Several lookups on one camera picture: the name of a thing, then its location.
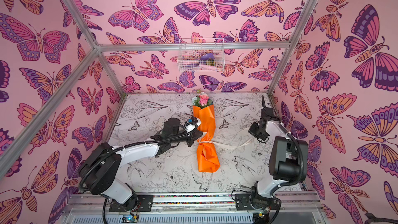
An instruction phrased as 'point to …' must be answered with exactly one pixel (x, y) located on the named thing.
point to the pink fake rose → (203, 99)
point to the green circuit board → (129, 219)
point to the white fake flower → (194, 100)
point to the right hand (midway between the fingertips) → (253, 131)
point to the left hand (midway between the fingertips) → (204, 132)
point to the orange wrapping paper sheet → (207, 152)
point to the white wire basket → (201, 55)
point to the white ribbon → (227, 145)
